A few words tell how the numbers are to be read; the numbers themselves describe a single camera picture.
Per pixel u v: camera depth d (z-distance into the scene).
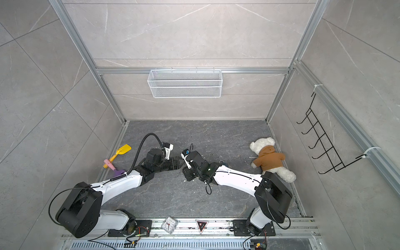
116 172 0.92
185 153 0.73
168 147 0.79
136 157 0.64
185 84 1.01
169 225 0.73
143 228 0.73
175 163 0.75
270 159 0.90
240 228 0.73
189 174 0.73
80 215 0.42
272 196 0.43
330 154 0.64
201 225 0.74
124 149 1.02
